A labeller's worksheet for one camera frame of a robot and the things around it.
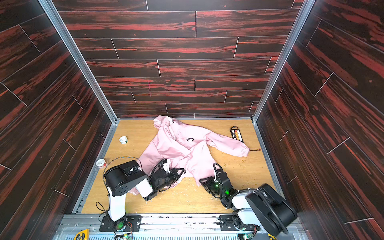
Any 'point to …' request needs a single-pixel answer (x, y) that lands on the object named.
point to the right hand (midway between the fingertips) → (201, 179)
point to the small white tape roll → (123, 140)
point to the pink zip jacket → (187, 148)
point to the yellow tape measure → (83, 235)
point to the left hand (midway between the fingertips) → (186, 171)
